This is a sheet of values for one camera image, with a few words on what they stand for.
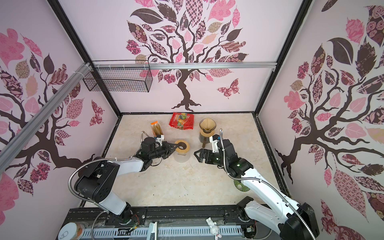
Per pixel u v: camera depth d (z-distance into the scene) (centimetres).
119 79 122
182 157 88
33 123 58
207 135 94
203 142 96
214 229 68
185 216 74
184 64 92
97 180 46
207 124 95
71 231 66
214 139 71
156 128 100
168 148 81
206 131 94
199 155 68
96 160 48
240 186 83
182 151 87
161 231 70
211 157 67
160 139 85
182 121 110
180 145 90
